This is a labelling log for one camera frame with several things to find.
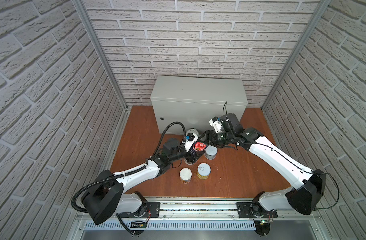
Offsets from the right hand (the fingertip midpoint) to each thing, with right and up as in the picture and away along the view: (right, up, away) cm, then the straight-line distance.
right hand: (202, 140), depth 72 cm
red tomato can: (-2, -3, -1) cm, 4 cm away
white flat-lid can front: (-9, -20, +6) cm, 22 cm away
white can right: (+7, -9, +17) cm, 21 cm away
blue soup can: (-5, +4, +20) cm, 21 cm away
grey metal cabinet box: (-4, +20, +5) cm, 21 cm away
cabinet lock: (-24, +11, +19) cm, 33 cm away
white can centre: (-6, -16, +16) cm, 24 cm away
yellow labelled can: (+1, -18, +9) cm, 20 cm away
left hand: (-1, -3, +5) cm, 6 cm away
